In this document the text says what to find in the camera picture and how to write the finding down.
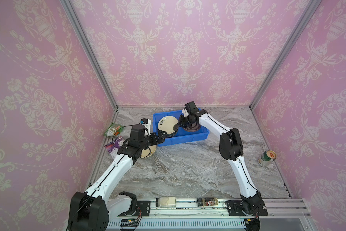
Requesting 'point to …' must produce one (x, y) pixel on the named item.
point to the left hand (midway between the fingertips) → (161, 134)
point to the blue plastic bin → (182, 135)
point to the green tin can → (267, 158)
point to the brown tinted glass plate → (194, 127)
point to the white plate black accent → (166, 123)
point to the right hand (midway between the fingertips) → (177, 123)
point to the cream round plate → (148, 151)
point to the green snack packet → (114, 129)
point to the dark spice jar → (207, 201)
